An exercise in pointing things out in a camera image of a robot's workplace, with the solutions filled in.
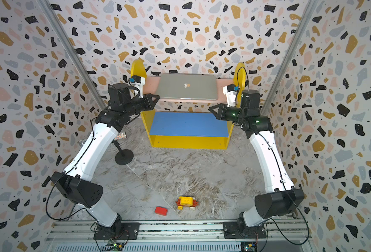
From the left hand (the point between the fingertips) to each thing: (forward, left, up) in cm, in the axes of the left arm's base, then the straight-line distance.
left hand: (160, 95), depth 71 cm
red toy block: (-38, +2, -43) cm, 57 cm away
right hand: (-7, -22, -2) cm, 24 cm away
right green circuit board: (-53, -40, -45) cm, 80 cm away
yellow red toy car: (-35, -11, -37) cm, 52 cm away
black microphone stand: (-7, +28, -41) cm, 51 cm away
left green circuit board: (-52, +21, -44) cm, 71 cm away
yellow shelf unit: (+10, -14, -29) cm, 34 cm away
